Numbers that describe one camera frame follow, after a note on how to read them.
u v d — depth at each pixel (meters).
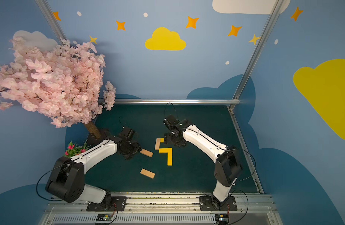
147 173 0.84
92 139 0.98
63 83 0.51
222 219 0.73
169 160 0.90
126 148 0.74
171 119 0.66
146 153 0.93
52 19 0.73
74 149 0.75
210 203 0.69
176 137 0.69
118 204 0.74
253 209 0.73
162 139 0.78
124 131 0.73
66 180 0.43
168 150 0.93
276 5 0.70
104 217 0.72
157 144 0.98
